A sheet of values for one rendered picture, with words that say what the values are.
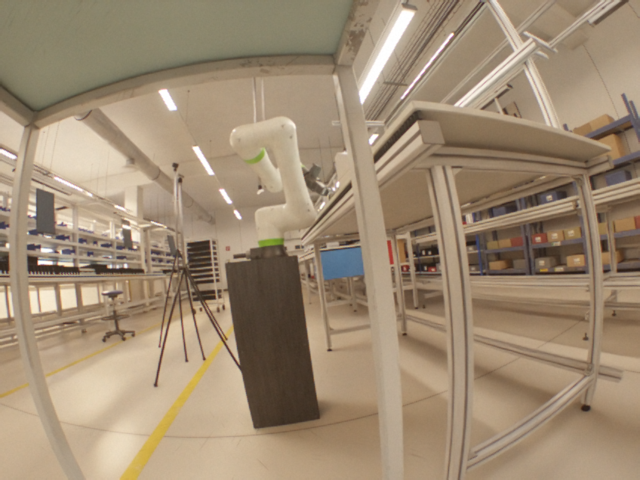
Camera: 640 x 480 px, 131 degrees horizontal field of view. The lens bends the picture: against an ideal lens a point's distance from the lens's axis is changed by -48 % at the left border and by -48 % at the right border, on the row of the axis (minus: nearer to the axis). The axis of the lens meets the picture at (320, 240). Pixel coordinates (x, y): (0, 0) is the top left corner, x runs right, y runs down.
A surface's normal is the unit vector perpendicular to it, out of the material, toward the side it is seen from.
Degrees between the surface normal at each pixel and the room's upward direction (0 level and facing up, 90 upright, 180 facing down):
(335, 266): 90
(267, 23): 180
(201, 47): 180
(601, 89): 90
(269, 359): 90
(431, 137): 90
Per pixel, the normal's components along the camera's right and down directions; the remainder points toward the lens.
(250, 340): 0.19, -0.11
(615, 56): -0.98, 0.11
